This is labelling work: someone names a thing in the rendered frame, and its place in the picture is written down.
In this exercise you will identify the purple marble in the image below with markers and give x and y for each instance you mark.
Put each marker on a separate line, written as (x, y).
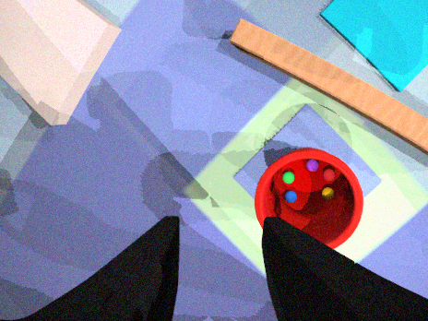
(312, 165)

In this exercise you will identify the green marble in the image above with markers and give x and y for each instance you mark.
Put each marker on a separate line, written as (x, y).
(288, 177)

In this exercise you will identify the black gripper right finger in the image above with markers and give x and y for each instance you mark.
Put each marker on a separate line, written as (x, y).
(309, 281)

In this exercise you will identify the yellow marble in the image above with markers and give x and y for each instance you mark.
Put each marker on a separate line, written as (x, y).
(327, 193)

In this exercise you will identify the orange flat bar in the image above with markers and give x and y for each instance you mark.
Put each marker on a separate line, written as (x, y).
(332, 81)

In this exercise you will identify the blue marble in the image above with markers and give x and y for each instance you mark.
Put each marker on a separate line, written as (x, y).
(291, 196)

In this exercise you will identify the pale pink flat block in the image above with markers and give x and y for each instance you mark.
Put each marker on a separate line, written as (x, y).
(50, 50)

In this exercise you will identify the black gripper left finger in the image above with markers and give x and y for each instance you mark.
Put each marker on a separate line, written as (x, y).
(140, 284)

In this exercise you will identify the red marble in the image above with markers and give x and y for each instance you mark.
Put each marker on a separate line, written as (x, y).
(328, 174)

